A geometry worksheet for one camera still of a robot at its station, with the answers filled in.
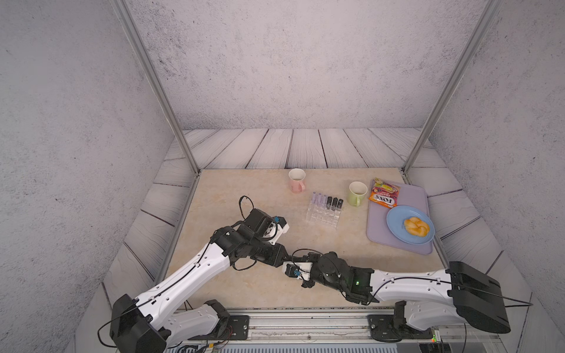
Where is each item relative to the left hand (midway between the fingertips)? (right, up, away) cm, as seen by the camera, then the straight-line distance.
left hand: (290, 261), depth 71 cm
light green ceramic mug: (+29, +21, +28) cm, 45 cm away
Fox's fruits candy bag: (+45, +20, +36) cm, 62 cm away
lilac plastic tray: (+39, +4, +28) cm, 48 cm away
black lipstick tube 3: (+22, +17, +25) cm, 37 cm away
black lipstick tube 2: (+20, +16, +27) cm, 38 cm away
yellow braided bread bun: (+54, +7, +24) cm, 59 cm away
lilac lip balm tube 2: (+13, +19, +28) cm, 36 cm away
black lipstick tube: (+17, +17, +28) cm, 37 cm away
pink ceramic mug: (+3, +28, +35) cm, 45 cm away
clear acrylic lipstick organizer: (+16, +13, +30) cm, 36 cm away
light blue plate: (+47, +10, +27) cm, 55 cm away
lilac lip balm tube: (+11, +19, +29) cm, 37 cm away
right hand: (0, 0, +3) cm, 3 cm away
